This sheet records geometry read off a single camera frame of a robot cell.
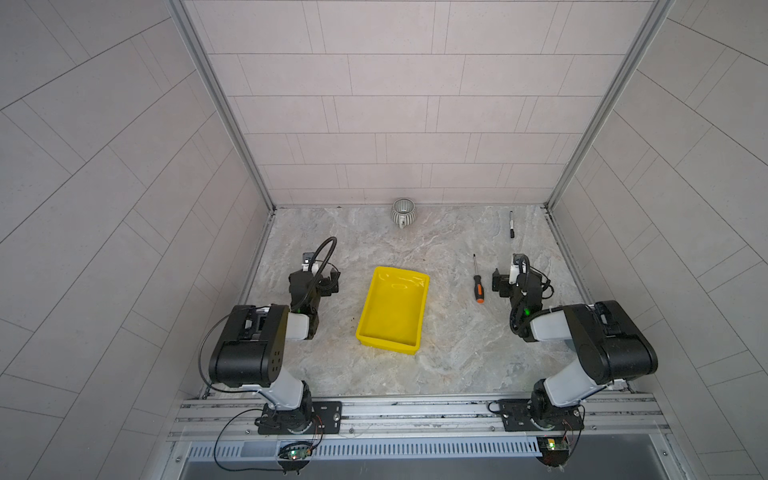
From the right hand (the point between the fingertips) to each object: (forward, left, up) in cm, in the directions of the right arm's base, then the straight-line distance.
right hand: (511, 266), depth 95 cm
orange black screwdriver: (-6, +12, -2) cm, 13 cm away
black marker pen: (+17, -6, -4) cm, 18 cm away
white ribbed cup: (+24, +33, +3) cm, 41 cm away
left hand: (+4, +60, +2) cm, 60 cm away
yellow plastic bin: (-12, +38, -1) cm, 40 cm away
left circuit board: (-44, +61, 0) cm, 76 cm away
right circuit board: (-47, +3, -6) cm, 47 cm away
